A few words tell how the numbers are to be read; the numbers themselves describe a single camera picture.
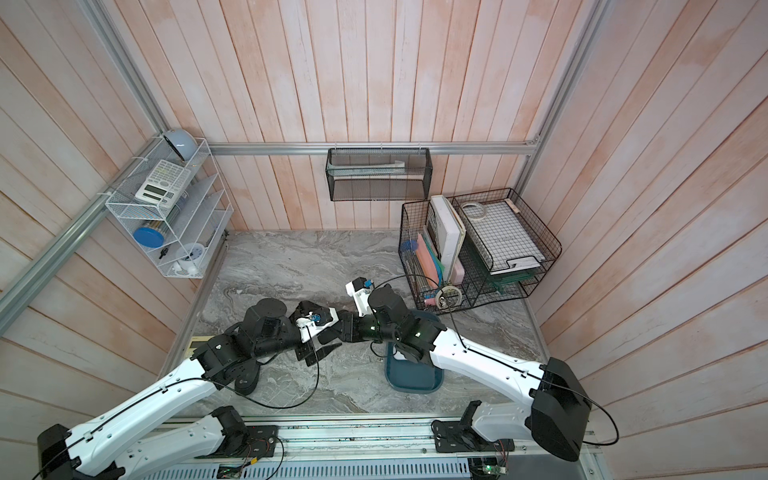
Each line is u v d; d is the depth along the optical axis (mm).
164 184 767
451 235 857
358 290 667
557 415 399
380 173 880
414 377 831
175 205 752
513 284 928
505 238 905
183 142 825
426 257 1015
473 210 984
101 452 398
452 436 728
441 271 934
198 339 922
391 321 565
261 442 730
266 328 541
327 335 683
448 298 1000
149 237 761
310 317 579
